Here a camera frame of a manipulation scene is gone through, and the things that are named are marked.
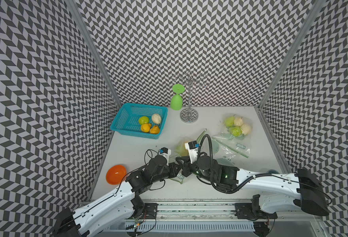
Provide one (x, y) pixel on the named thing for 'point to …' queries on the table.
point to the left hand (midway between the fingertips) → (180, 168)
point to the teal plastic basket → (126, 121)
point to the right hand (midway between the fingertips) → (176, 162)
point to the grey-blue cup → (272, 171)
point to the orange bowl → (115, 174)
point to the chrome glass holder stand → (191, 81)
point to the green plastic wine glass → (176, 102)
